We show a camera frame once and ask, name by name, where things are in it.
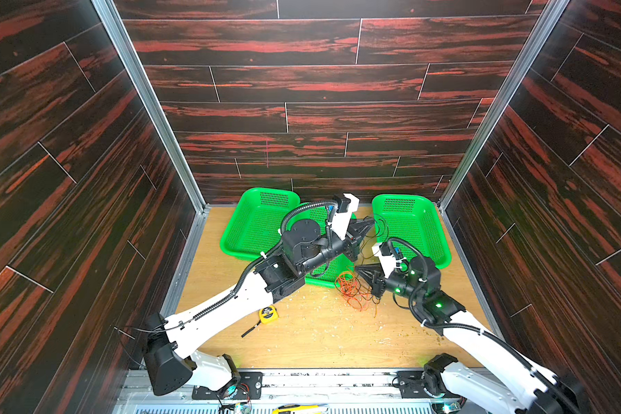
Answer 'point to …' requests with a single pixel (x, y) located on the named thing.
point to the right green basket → (414, 222)
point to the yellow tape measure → (266, 314)
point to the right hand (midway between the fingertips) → (361, 263)
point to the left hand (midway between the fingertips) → (373, 223)
